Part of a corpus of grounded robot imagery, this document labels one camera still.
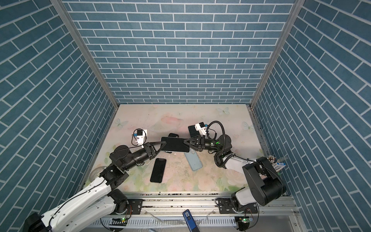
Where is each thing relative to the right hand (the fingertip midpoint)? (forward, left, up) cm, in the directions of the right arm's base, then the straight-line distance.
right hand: (184, 144), depth 69 cm
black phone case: (+21, +12, -25) cm, 34 cm away
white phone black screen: (-1, +4, 0) cm, 4 cm away
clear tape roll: (-10, +53, -22) cm, 58 cm away
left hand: (-2, +8, +2) cm, 9 cm away
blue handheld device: (-29, -5, -23) cm, 37 cm away
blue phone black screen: (+26, -2, -25) cm, 36 cm away
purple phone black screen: (-4, +17, -25) cm, 31 cm away
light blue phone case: (+4, -4, -26) cm, 26 cm away
